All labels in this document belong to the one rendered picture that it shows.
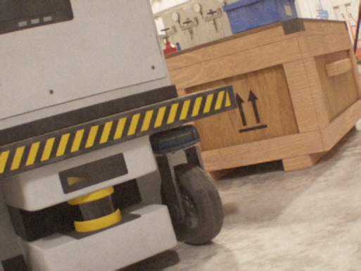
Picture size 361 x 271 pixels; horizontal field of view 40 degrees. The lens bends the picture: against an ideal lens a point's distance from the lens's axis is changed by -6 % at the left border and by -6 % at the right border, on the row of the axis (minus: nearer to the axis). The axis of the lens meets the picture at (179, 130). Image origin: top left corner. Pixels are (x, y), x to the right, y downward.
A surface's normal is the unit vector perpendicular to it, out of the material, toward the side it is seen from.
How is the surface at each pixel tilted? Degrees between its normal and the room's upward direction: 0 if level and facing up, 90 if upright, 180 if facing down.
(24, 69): 90
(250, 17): 90
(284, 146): 90
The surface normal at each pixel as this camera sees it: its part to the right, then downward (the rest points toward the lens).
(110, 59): 0.52, -0.07
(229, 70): -0.50, 0.19
